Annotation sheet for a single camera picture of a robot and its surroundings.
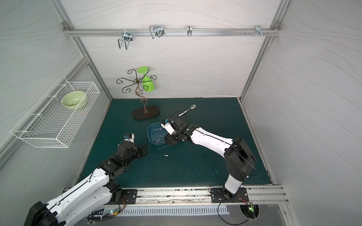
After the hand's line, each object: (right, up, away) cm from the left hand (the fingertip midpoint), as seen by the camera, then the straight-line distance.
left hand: (140, 146), depth 83 cm
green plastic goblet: (+1, +41, +13) cm, 43 cm away
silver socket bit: (+15, -7, +5) cm, 17 cm away
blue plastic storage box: (+7, +6, +15) cm, 18 cm away
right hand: (+17, +6, +1) cm, 18 cm away
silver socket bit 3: (+9, +8, +17) cm, 21 cm away
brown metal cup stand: (-4, +21, +27) cm, 34 cm away
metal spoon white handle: (+33, +24, +31) cm, 52 cm away
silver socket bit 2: (+9, +2, +11) cm, 15 cm away
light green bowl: (-34, +27, -10) cm, 44 cm away
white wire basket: (-37, +18, -15) cm, 43 cm away
